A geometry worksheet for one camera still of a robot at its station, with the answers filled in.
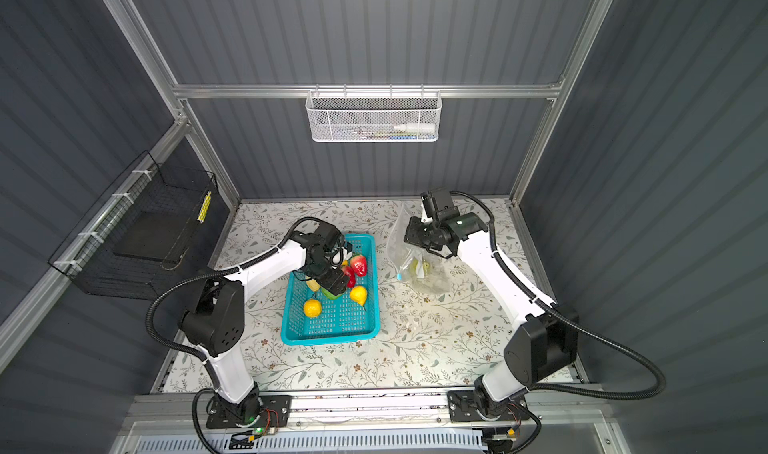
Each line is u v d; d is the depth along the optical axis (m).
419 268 0.85
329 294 0.83
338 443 0.77
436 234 0.60
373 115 1.24
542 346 0.41
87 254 0.62
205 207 0.83
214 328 0.49
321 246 0.71
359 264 0.97
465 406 0.74
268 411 0.72
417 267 0.85
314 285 0.91
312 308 0.87
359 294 0.90
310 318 0.89
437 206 0.61
